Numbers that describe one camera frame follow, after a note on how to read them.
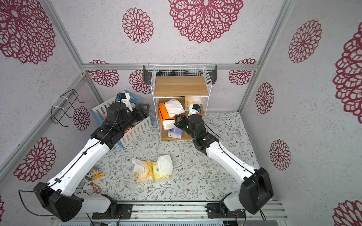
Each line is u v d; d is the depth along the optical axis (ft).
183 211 2.46
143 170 2.67
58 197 1.22
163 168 2.70
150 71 3.08
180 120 2.16
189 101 2.82
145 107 2.24
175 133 3.28
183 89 2.46
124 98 2.01
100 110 3.22
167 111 2.50
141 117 2.04
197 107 2.21
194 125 1.87
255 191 1.34
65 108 2.54
